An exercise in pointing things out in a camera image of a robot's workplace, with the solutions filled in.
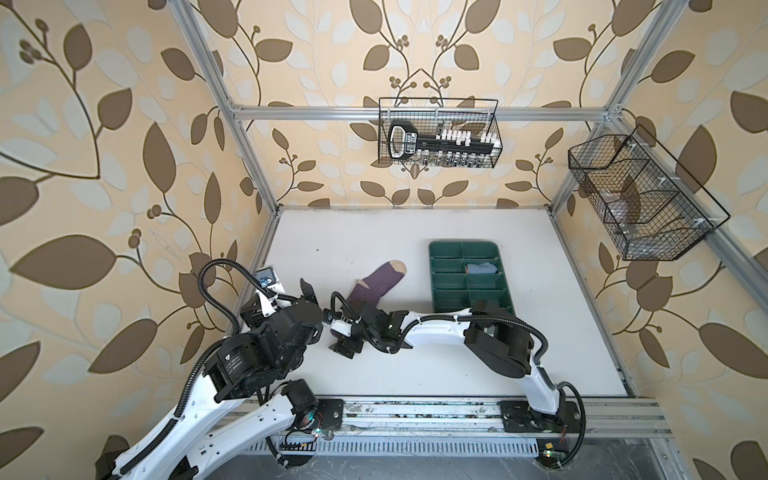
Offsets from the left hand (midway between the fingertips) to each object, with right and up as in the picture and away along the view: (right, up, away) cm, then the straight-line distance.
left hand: (289, 290), depth 65 cm
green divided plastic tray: (+46, 0, +31) cm, 56 cm away
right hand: (+6, -15, +20) cm, 26 cm away
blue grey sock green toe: (+51, +2, +32) cm, 61 cm away
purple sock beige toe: (+14, -6, +32) cm, 36 cm away
